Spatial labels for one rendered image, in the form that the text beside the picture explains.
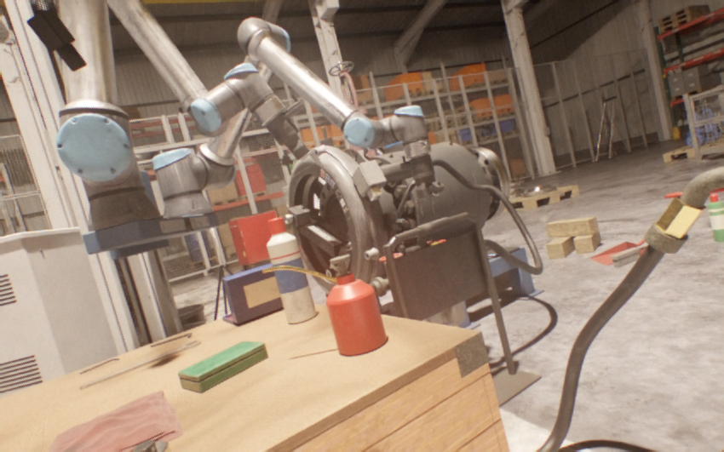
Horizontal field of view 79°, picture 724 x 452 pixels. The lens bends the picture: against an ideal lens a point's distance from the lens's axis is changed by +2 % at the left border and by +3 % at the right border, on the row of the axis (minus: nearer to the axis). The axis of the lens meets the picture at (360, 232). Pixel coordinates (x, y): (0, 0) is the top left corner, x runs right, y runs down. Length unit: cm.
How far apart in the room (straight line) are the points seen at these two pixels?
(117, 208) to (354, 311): 89
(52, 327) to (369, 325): 112
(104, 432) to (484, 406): 50
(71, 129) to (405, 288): 92
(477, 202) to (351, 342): 174
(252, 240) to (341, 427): 686
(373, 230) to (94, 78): 106
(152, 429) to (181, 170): 132
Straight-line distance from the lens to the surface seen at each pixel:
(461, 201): 223
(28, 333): 162
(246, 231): 732
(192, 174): 185
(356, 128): 140
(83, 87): 130
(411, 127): 149
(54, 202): 930
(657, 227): 93
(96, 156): 122
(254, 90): 133
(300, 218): 213
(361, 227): 178
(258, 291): 110
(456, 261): 140
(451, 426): 64
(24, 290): 160
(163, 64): 148
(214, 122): 130
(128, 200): 139
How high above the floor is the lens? 69
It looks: 4 degrees down
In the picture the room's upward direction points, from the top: 15 degrees counter-clockwise
